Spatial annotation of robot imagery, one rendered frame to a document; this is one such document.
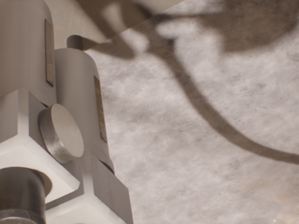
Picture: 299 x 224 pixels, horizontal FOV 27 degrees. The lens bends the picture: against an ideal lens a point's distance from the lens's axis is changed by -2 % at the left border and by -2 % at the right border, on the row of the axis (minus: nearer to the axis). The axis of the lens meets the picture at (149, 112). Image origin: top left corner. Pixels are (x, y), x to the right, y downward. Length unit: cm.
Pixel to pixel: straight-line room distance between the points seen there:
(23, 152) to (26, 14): 18
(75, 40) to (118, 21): 7
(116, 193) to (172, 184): 72
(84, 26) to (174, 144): 35
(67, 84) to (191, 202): 77
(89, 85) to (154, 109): 48
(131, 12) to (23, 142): 52
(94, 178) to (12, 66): 12
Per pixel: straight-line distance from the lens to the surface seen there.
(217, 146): 124
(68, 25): 98
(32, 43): 59
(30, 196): 48
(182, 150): 123
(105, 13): 97
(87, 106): 64
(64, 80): 66
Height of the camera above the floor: 78
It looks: 43 degrees down
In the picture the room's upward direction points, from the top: 169 degrees clockwise
